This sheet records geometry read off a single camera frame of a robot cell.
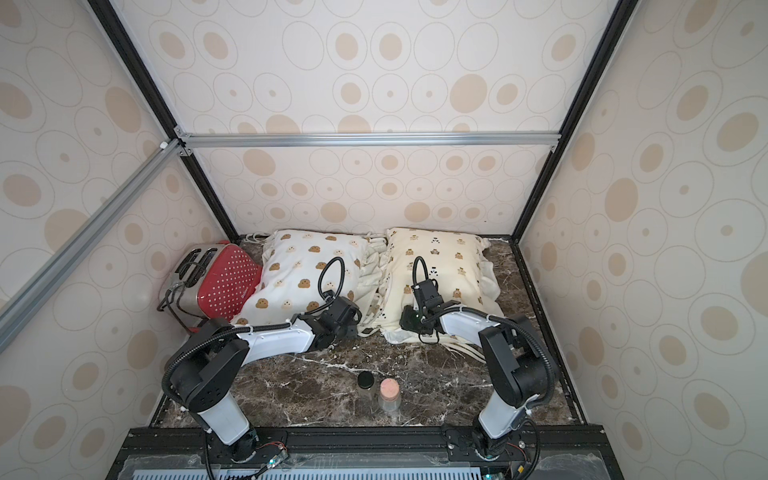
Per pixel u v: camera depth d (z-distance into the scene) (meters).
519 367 0.47
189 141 0.90
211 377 0.45
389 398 0.73
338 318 0.72
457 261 0.98
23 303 0.52
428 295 0.74
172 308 0.83
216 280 0.87
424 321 0.70
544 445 0.74
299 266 0.97
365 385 0.74
